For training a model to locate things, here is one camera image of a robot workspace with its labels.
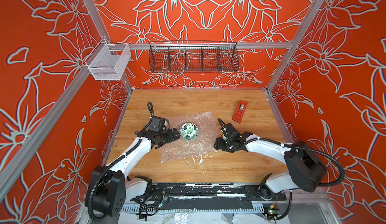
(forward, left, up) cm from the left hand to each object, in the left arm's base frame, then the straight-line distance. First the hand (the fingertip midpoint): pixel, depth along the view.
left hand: (175, 135), depth 85 cm
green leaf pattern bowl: (+7, -8, -7) cm, 13 cm away
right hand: (-2, -25, -5) cm, 25 cm away
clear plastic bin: (+38, +47, +23) cm, 65 cm away
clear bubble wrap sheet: (0, -18, -8) cm, 19 cm away
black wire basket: (+47, -8, +23) cm, 53 cm away
